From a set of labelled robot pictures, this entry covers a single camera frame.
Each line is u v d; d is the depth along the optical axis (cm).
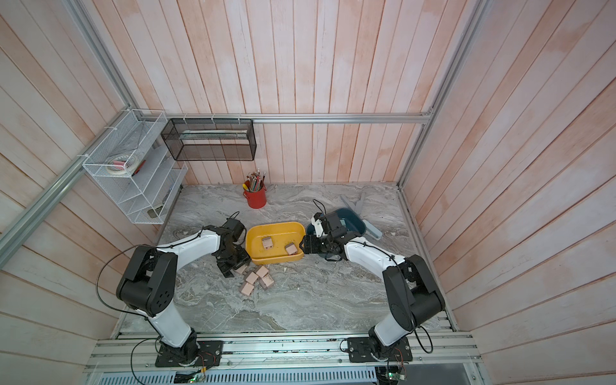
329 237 71
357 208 110
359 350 73
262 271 90
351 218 100
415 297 45
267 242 97
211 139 90
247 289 85
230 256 79
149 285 47
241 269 88
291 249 95
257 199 114
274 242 97
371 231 100
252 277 88
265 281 86
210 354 73
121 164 74
